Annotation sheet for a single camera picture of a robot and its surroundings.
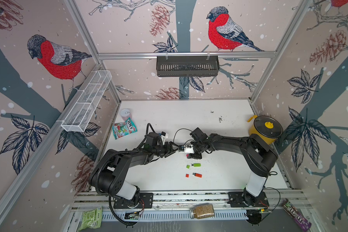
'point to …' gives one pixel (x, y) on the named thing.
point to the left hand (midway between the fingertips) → (180, 147)
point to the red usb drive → (197, 174)
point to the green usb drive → (197, 165)
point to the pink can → (125, 113)
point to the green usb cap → (188, 166)
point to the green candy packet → (121, 129)
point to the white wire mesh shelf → (80, 110)
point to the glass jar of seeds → (202, 211)
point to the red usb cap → (187, 175)
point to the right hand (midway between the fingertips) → (189, 151)
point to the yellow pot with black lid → (266, 128)
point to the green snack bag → (91, 218)
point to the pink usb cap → (187, 155)
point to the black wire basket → (187, 66)
